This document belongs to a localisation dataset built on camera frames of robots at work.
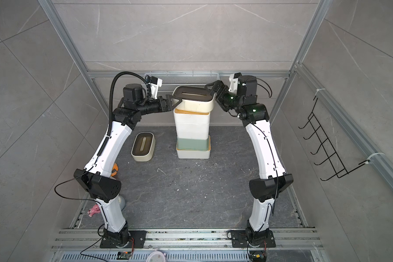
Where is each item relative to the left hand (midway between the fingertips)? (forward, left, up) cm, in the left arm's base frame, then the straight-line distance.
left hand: (178, 98), depth 71 cm
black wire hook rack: (-32, -59, -10) cm, 68 cm away
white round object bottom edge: (-54, +11, -42) cm, 69 cm away
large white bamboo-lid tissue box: (-3, -6, -40) cm, 40 cm away
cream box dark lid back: (+3, +26, -38) cm, 46 cm away
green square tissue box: (-2, -5, -31) cm, 31 cm away
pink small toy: (-34, +45, -41) cm, 69 cm away
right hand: (0, -14, +3) cm, 15 cm away
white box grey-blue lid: (-3, -6, -18) cm, 19 cm away
